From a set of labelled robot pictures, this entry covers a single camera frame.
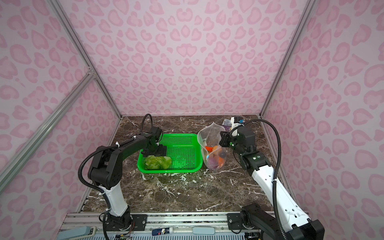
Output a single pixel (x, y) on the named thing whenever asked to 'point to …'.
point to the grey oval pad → (203, 230)
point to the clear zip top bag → (215, 154)
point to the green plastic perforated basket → (185, 151)
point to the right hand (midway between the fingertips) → (220, 131)
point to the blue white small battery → (162, 231)
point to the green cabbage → (156, 162)
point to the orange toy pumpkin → (221, 161)
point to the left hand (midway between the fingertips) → (160, 151)
